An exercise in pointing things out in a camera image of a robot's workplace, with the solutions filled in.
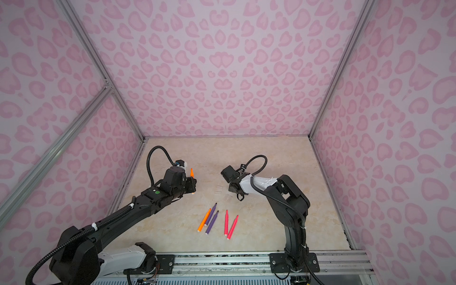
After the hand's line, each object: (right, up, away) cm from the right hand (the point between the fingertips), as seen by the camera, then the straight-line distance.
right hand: (238, 187), depth 98 cm
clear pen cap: (-11, 0, 0) cm, 11 cm away
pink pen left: (-6, -14, -14) cm, 21 cm away
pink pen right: (-3, -16, -15) cm, 22 cm away
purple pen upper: (-13, -11, -10) cm, 20 cm away
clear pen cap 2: (-11, -2, -5) cm, 12 cm away
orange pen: (-17, -13, -12) cm, 25 cm away
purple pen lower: (-13, -14, -14) cm, 23 cm away
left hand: (-20, +6, -13) cm, 24 cm away
